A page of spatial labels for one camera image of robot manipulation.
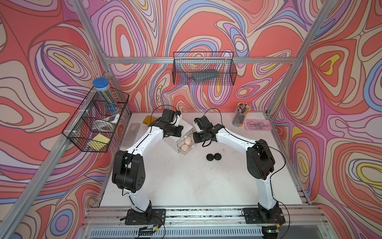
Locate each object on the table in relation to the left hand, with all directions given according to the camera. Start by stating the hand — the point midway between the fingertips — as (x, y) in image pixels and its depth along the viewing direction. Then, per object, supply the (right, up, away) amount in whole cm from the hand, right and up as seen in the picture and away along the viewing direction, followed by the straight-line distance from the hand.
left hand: (181, 131), depth 90 cm
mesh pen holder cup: (+41, +9, +17) cm, 45 cm away
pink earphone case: (+4, -6, +4) cm, 8 cm away
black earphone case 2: (+23, -16, +3) cm, 28 cm away
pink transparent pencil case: (+57, +4, +21) cm, 61 cm away
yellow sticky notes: (-34, -4, -27) cm, 44 cm away
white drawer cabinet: (-6, -5, -4) cm, 9 cm away
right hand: (+9, -6, +4) cm, 12 cm away
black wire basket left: (-44, +3, -16) cm, 47 cm away
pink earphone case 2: (+2, -10, +2) cm, 11 cm away
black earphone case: (+18, -17, +4) cm, 25 cm away
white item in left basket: (-33, +7, -17) cm, 38 cm away
